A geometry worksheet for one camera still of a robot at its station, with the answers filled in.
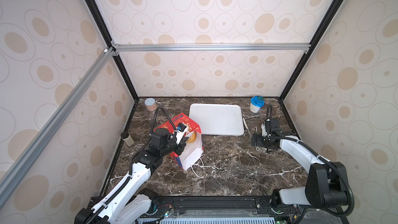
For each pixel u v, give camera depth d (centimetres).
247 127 100
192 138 88
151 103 109
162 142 60
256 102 105
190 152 88
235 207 75
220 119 107
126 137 88
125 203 46
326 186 42
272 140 64
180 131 66
